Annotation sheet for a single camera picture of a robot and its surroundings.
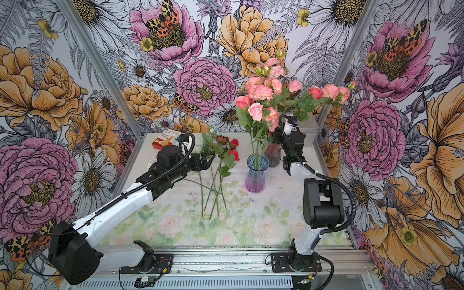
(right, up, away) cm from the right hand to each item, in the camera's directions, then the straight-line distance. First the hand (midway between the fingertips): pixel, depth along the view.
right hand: (276, 125), depth 90 cm
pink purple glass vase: (-10, -18, -6) cm, 22 cm away
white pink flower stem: (-36, -9, +22) cm, 43 cm away
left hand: (-32, -16, -12) cm, 38 cm away
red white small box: (-63, -4, +25) cm, 68 cm away
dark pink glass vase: (-1, -13, +9) cm, 16 cm away
